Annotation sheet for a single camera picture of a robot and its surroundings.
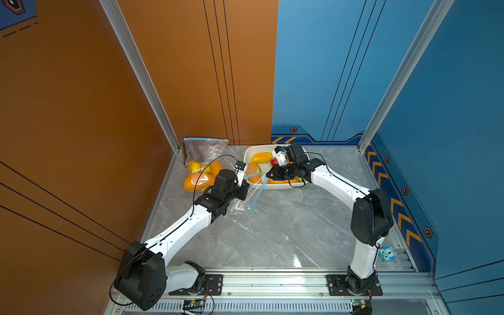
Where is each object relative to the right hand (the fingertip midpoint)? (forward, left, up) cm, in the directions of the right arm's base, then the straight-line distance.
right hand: (267, 174), depth 88 cm
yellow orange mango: (+7, +36, -2) cm, 36 cm away
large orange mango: (-1, +33, -5) cm, 33 cm away
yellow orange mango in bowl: (+21, +2, -11) cm, 24 cm away
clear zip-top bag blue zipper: (+20, +36, -11) cm, 43 cm away
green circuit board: (-46, +28, -18) cm, 57 cm away
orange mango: (+12, +28, -10) cm, 32 cm away
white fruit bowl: (+13, +1, -11) cm, 17 cm away
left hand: (-4, +10, +2) cm, 11 cm away
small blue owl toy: (-29, -48, -15) cm, 59 cm away
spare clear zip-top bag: (-13, +9, -6) cm, 17 cm away
